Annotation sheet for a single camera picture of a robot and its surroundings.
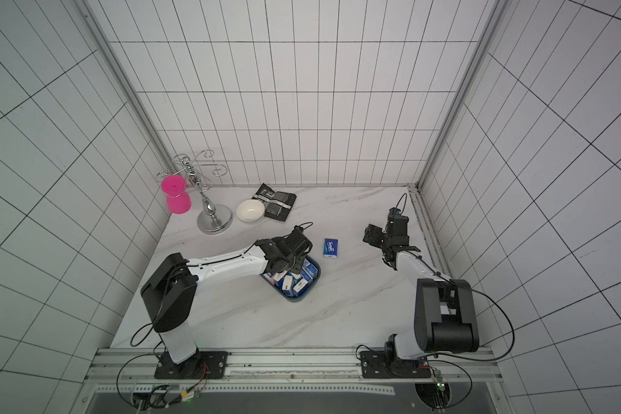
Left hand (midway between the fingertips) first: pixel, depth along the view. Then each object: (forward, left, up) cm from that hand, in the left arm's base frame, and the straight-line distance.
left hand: (289, 263), depth 88 cm
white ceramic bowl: (+25, +19, -3) cm, 32 cm away
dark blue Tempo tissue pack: (+7, -15, -2) cm, 17 cm away
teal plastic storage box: (-9, -3, +2) cm, 10 cm away
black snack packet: (+30, +8, -3) cm, 31 cm away
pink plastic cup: (+15, +36, +22) cm, 45 cm away
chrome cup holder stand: (+22, +34, -4) cm, 41 cm away
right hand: (+13, -28, +3) cm, 31 cm away
